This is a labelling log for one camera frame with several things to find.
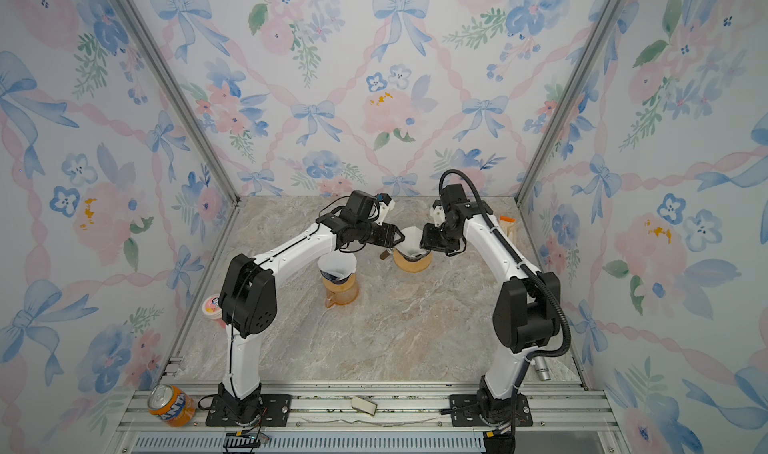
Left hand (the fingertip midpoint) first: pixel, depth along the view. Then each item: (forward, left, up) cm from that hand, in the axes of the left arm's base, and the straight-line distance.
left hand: (400, 233), depth 89 cm
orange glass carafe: (-13, +17, -12) cm, 25 cm away
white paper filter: (-3, -3, -4) cm, 6 cm away
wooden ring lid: (-9, -3, -4) cm, 10 cm away
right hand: (-2, -8, -2) cm, 9 cm away
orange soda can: (-43, +51, -6) cm, 68 cm away
